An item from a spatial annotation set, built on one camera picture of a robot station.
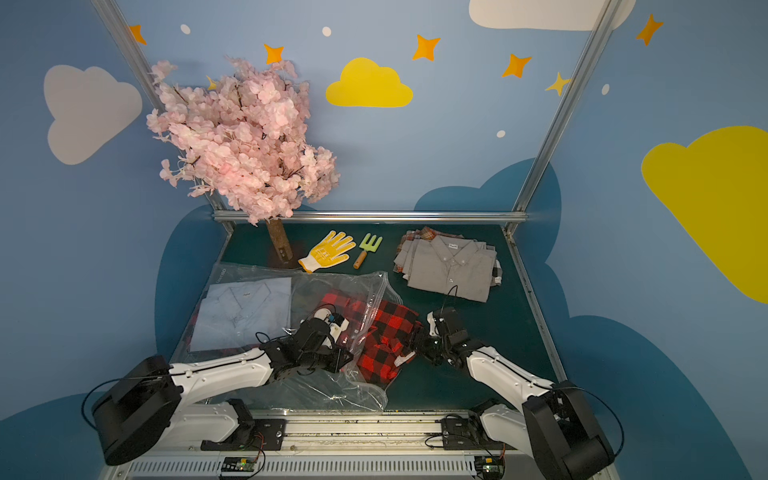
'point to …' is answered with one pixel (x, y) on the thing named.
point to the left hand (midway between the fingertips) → (355, 354)
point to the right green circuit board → (490, 465)
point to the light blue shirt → (242, 313)
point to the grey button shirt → (448, 265)
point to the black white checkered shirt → (497, 273)
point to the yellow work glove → (329, 251)
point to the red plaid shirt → (422, 234)
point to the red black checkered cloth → (380, 335)
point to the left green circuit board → (238, 464)
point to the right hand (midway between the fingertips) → (411, 341)
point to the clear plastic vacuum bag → (337, 389)
